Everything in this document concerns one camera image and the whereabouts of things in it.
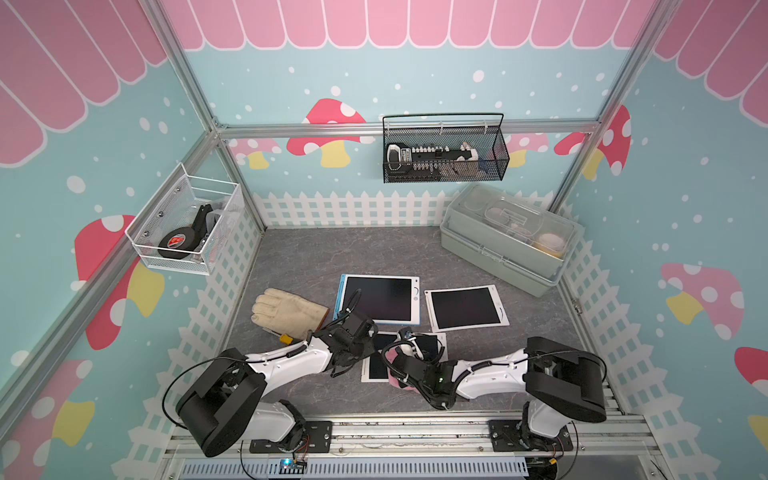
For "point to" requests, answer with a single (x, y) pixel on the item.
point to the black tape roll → (178, 239)
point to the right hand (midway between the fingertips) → (399, 361)
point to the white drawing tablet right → (465, 308)
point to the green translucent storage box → (521, 241)
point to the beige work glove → (288, 314)
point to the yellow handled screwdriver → (284, 337)
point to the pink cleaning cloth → (392, 354)
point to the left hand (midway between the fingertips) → (368, 355)
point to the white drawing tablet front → (374, 370)
